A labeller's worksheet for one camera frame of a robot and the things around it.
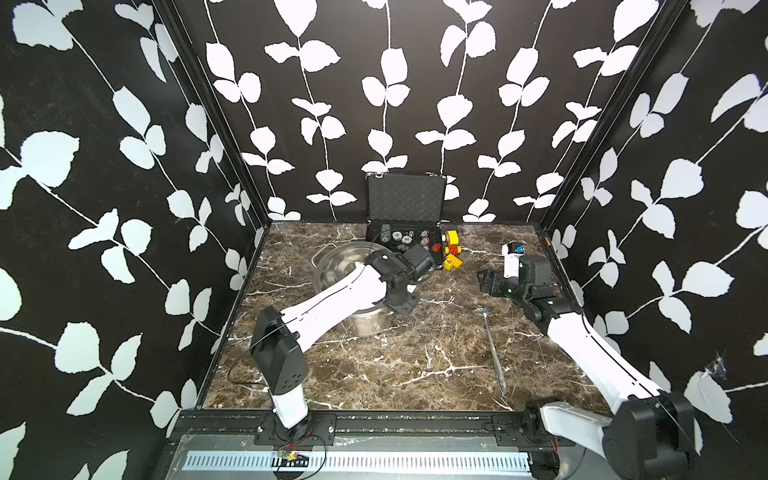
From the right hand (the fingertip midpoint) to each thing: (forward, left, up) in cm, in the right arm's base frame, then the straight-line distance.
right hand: (486, 267), depth 84 cm
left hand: (-11, +24, -1) cm, 26 cm away
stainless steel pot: (-11, +36, -14) cm, 40 cm away
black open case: (+35, +23, -9) cm, 43 cm away
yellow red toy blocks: (+20, +5, -17) cm, 27 cm away
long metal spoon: (-5, -1, -16) cm, 17 cm away
